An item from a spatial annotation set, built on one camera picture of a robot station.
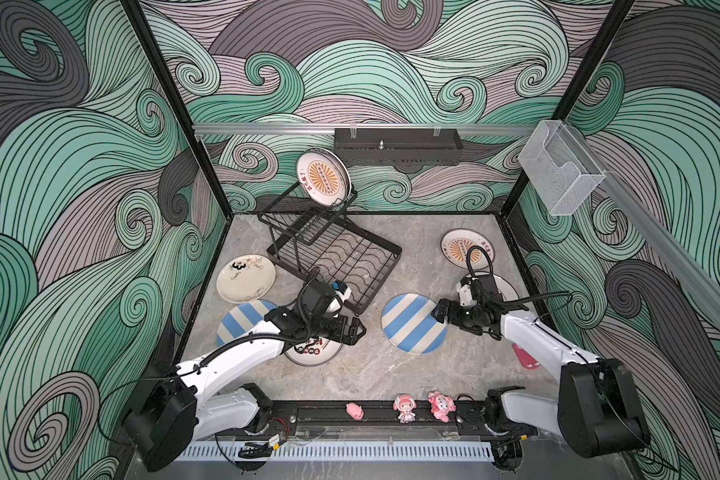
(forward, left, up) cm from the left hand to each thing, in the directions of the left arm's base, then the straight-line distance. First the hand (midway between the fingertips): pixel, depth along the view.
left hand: (356, 325), depth 79 cm
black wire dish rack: (+37, +12, -9) cm, 40 cm away
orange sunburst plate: (+40, +11, +19) cm, 46 cm away
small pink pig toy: (-19, 0, -8) cm, 21 cm away
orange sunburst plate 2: (+37, -38, -9) cm, 53 cm away
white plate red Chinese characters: (-4, +12, -9) cm, 16 cm away
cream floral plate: (+20, +38, -11) cm, 45 cm away
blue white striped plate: (+5, -17, -10) cm, 20 cm away
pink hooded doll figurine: (-18, -13, -6) cm, 23 cm away
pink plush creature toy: (-18, -21, -6) cm, 28 cm away
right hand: (+6, -27, -6) cm, 28 cm away
